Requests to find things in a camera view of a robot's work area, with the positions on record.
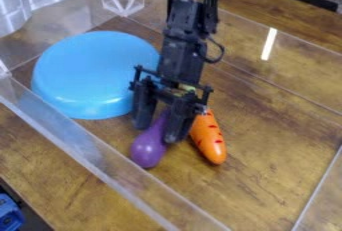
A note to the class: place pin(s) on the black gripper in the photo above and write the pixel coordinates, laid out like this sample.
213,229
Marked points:
174,84

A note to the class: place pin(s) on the purple toy eggplant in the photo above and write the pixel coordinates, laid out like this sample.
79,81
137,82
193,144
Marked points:
149,147

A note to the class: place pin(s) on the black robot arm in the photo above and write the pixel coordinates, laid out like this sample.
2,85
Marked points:
192,22

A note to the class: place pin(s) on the blue upturned tray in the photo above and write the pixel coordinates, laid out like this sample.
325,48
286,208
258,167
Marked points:
82,74

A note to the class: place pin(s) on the orange toy carrot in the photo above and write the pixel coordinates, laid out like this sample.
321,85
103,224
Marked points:
208,137

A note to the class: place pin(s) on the blue object at corner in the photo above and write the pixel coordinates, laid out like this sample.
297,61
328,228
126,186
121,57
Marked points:
11,215

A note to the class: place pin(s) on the clear acrylic enclosure wall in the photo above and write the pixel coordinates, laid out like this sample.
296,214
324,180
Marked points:
277,102

